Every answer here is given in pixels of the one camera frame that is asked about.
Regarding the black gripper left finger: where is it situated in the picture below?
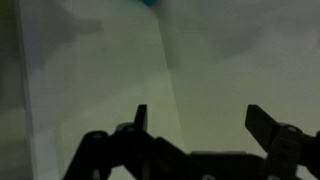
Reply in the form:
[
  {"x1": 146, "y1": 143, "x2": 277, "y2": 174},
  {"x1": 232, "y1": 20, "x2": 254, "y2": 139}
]
[{"x1": 62, "y1": 103, "x2": 194, "y2": 180}]

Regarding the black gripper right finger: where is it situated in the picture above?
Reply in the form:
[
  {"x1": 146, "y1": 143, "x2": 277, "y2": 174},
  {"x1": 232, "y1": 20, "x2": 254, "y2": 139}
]
[{"x1": 244, "y1": 103, "x2": 320, "y2": 180}]

